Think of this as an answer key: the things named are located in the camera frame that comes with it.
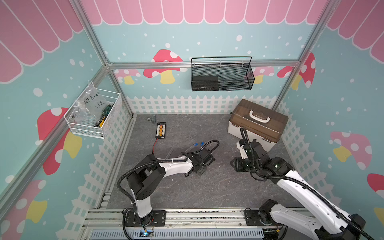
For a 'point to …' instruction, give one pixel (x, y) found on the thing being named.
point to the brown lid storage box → (262, 124)
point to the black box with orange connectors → (161, 130)
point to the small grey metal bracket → (149, 119)
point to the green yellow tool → (105, 111)
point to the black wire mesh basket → (220, 73)
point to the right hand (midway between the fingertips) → (233, 162)
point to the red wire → (154, 145)
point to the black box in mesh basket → (205, 83)
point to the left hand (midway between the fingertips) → (198, 167)
